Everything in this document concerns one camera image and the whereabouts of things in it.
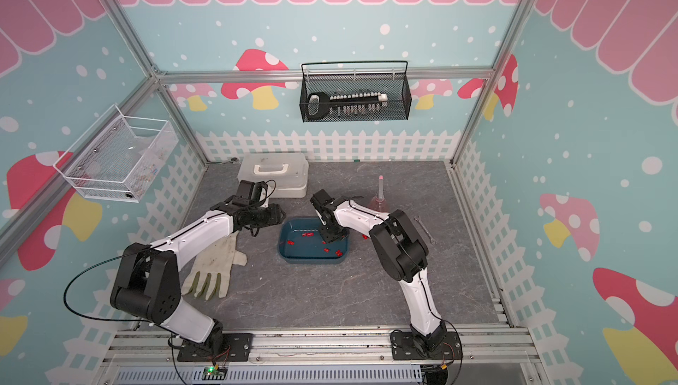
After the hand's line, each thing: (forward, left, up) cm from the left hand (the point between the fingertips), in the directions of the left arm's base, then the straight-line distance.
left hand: (280, 219), depth 91 cm
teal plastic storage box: (-4, -6, -8) cm, 11 cm away
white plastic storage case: (+21, 0, +2) cm, 21 cm away
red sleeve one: (-1, -9, -8) cm, 12 cm away
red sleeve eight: (-7, -16, -8) cm, 20 cm away
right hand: (-1, -18, -8) cm, 20 cm away
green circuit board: (-44, +13, -12) cm, 47 cm away
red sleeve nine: (-8, -20, -8) cm, 23 cm away
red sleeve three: (-5, -3, -8) cm, 10 cm away
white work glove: (-17, +22, -8) cm, 29 cm away
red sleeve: (-10, -29, +7) cm, 31 cm away
